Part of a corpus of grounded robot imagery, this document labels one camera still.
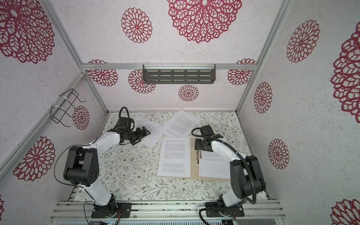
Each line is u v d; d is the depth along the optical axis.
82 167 0.47
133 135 0.83
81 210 0.75
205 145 0.66
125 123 0.75
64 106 0.78
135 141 0.87
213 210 0.73
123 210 0.73
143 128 0.86
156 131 1.15
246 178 0.44
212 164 0.92
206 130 0.73
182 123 1.13
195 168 0.89
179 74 0.97
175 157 0.95
